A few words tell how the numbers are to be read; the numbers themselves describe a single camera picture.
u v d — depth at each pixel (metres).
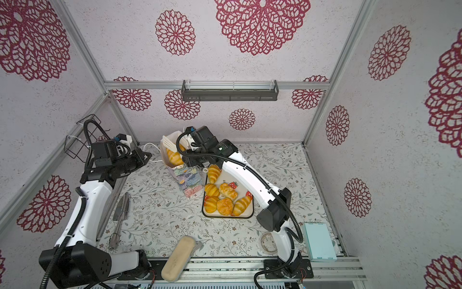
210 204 0.88
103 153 0.56
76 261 0.38
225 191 0.94
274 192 0.48
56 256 0.37
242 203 0.90
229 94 0.94
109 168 0.54
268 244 0.81
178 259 0.73
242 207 0.89
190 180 0.87
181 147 0.60
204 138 0.56
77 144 0.75
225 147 0.54
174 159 0.85
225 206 0.87
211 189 0.93
